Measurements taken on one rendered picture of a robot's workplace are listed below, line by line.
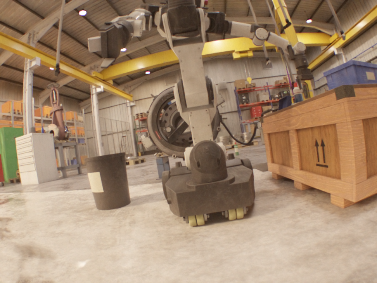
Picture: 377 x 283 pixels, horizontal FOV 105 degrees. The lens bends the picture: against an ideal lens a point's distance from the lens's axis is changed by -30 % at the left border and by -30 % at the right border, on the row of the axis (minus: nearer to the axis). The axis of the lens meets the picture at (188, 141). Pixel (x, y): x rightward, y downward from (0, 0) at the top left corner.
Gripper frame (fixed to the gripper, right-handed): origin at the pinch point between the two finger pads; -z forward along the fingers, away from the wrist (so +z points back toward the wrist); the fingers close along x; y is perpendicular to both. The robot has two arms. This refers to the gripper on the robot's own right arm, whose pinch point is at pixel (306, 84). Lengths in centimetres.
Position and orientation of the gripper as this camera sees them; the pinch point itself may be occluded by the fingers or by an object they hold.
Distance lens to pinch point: 135.8
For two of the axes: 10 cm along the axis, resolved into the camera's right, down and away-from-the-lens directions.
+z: -1.6, -9.9, 0.1
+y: 0.2, -0.2, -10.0
